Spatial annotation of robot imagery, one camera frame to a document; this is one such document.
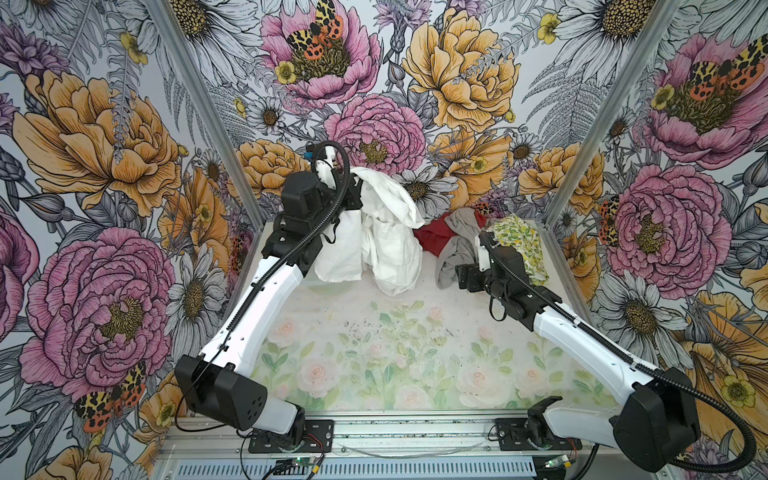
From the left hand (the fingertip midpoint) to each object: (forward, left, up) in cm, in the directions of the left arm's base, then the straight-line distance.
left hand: (362, 182), depth 69 cm
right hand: (-8, -28, -25) cm, 38 cm away
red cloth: (+20, -23, -40) cm, 50 cm away
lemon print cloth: (+15, -50, -32) cm, 61 cm away
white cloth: (-3, -3, -17) cm, 17 cm away
